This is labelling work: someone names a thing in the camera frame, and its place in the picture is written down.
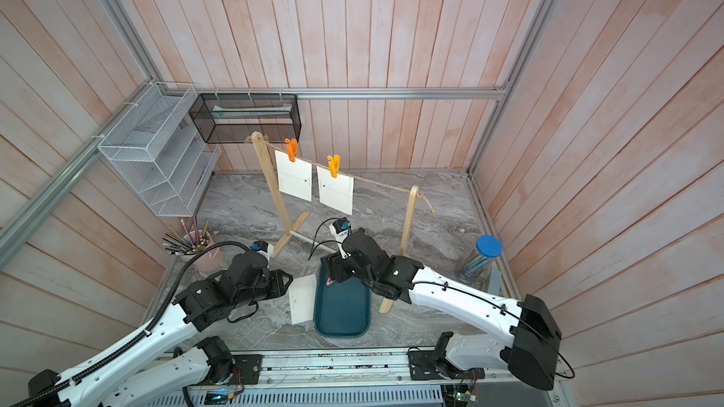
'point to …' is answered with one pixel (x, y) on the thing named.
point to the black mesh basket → (232, 118)
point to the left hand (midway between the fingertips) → (288, 283)
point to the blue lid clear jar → (482, 259)
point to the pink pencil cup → (190, 244)
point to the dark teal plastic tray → (341, 309)
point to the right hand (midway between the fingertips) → (330, 254)
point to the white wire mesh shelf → (165, 158)
